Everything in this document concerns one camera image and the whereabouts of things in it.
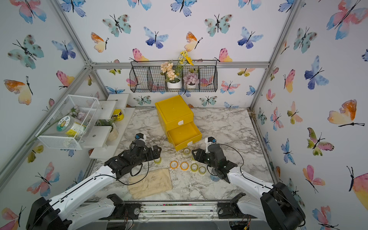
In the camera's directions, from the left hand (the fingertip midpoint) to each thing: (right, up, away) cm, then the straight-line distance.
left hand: (157, 150), depth 81 cm
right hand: (+21, -1, +2) cm, 21 cm away
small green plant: (-39, +16, +15) cm, 45 cm away
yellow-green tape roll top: (+17, -5, +13) cm, 22 cm away
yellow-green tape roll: (-2, -9, +10) cm, 14 cm away
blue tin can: (+32, -16, 0) cm, 35 cm away
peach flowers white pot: (+7, +41, +10) cm, 43 cm away
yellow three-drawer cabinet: (+11, +18, +5) cm, 21 cm away
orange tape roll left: (+8, -12, +8) cm, 17 cm away
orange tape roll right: (+15, -11, +9) cm, 20 cm away
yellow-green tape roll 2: (+20, -4, -3) cm, 20 cm away
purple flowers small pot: (+19, +41, +6) cm, 46 cm away
